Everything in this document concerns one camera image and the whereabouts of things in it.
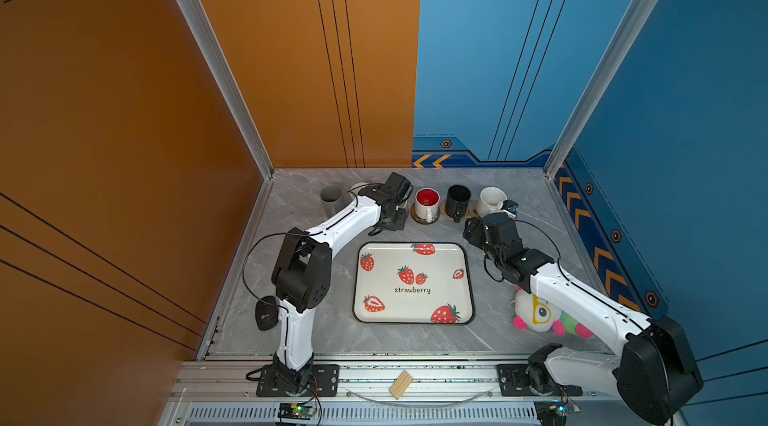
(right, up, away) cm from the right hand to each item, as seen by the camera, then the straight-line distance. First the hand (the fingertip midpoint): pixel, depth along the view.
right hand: (471, 226), depth 85 cm
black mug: (-1, +8, +14) cm, 16 cm away
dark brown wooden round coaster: (-13, 0, +18) cm, 22 cm away
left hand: (-22, +1, +9) cm, 24 cm away
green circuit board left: (-45, -43, -14) cm, 64 cm away
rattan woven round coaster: (-5, +3, +21) cm, 22 cm away
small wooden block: (-21, -37, -13) cm, 45 cm away
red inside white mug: (-11, +7, +20) cm, 23 cm away
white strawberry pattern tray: (-17, -18, +4) cm, 25 cm away
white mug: (+10, +7, +15) cm, 19 cm away
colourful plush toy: (+14, -22, -8) cm, 27 cm away
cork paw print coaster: (+6, +3, +20) cm, 21 cm away
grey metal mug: (-42, +7, +11) cm, 44 cm away
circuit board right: (+16, -43, -14) cm, 48 cm away
